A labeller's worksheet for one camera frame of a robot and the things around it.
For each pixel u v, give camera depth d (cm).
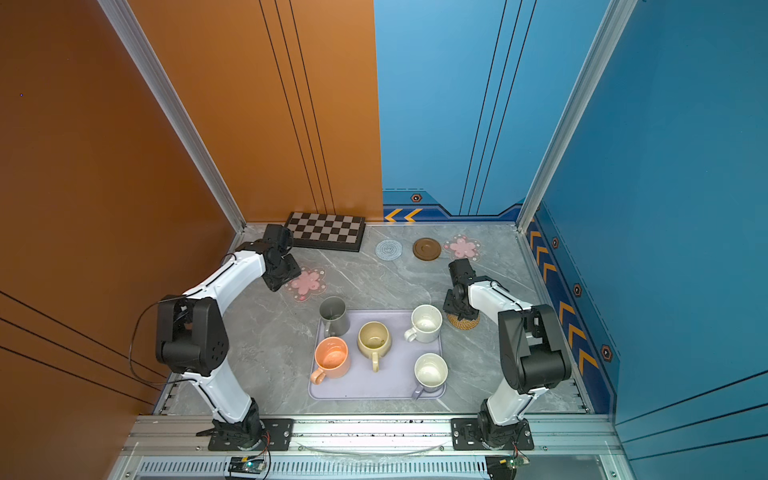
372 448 72
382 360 81
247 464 71
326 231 113
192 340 49
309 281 104
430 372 82
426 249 112
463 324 92
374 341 89
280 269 77
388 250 112
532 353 47
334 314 89
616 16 70
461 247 113
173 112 86
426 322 91
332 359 84
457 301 76
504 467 70
